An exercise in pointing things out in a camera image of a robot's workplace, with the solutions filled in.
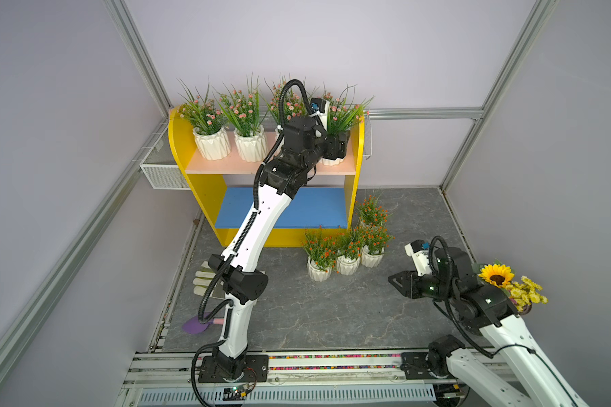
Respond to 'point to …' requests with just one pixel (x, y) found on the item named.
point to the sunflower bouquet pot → (522, 292)
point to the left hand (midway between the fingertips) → (338, 130)
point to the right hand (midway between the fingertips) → (393, 276)
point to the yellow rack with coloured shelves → (313, 217)
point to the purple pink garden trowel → (193, 326)
